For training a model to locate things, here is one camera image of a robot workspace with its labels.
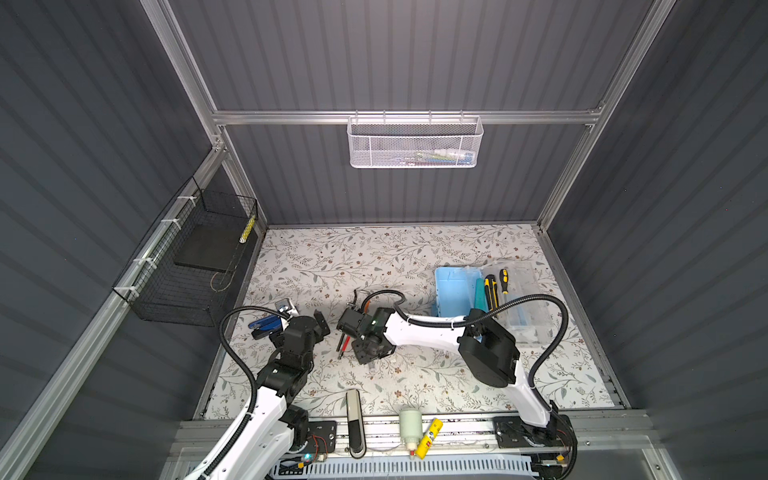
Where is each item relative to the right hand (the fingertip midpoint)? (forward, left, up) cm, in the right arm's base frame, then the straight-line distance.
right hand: (367, 357), depth 88 cm
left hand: (+6, +17, +14) cm, 23 cm away
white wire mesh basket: (+83, -17, +22) cm, 87 cm away
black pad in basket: (+18, +39, +31) cm, 53 cm away
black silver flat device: (-22, 0, +6) cm, 23 cm away
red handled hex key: (+3, +7, +1) cm, 8 cm away
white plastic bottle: (-20, -12, +8) cm, 24 cm away
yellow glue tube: (-21, -17, +3) cm, 27 cm away
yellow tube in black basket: (+24, +32, +30) cm, 50 cm away
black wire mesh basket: (+10, +43, +30) cm, 54 cm away
